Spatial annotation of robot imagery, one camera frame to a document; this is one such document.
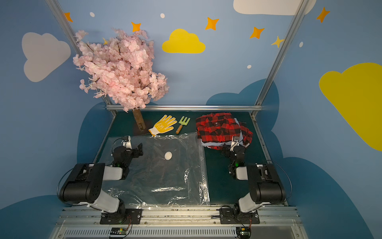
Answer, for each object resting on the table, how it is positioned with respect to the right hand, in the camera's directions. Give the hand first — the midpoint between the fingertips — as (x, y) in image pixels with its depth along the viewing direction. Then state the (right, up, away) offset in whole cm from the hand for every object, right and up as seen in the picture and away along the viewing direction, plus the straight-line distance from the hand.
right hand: (235, 142), depth 95 cm
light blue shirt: (-9, -1, -1) cm, 9 cm away
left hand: (-65, 0, -1) cm, 65 cm away
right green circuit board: (-2, -43, -22) cm, 48 cm away
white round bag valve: (-44, -9, +1) cm, 44 cm away
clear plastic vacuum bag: (-41, -17, -6) cm, 45 cm away
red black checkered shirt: (-9, +10, +1) cm, 13 cm away
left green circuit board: (-64, -41, -23) cm, 79 cm away
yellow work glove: (-50, +11, +19) cm, 55 cm away
